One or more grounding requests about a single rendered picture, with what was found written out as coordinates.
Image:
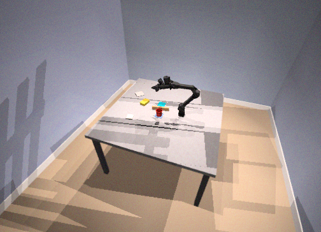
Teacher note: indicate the yellow rectangular block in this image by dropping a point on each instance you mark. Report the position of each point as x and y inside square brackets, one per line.
[144, 102]

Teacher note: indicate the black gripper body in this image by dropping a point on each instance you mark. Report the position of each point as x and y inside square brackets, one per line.
[157, 87]

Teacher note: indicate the red cup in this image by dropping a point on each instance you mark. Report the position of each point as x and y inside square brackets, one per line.
[158, 112]

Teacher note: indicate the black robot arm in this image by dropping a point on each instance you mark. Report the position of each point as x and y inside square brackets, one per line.
[176, 85]

